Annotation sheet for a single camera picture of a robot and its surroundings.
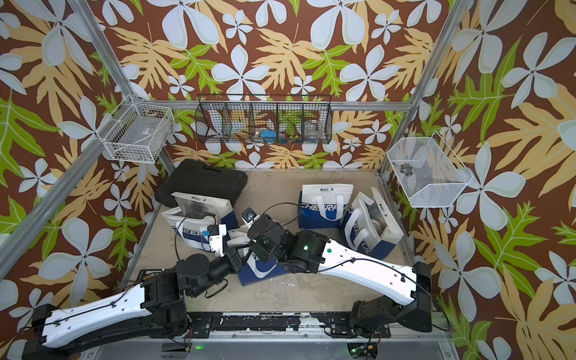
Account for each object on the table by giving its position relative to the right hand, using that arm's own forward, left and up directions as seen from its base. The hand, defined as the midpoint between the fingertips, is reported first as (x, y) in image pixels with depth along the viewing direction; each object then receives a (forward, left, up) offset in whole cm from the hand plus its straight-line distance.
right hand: (255, 235), depth 68 cm
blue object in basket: (+45, -2, +4) cm, 45 cm away
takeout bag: (+6, +20, 0) cm, 21 cm away
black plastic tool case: (+40, +35, -16) cm, 56 cm away
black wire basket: (+54, 0, +6) cm, 54 cm away
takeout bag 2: (-10, 0, -4) cm, 11 cm away
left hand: (-4, -1, +1) cm, 4 cm away
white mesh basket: (+26, -63, +1) cm, 68 cm away
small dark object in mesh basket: (+27, -56, +1) cm, 62 cm away
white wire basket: (+42, +51, +8) cm, 66 cm away
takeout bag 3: (+16, -24, -7) cm, 30 cm away
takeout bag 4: (+3, -36, 0) cm, 36 cm away
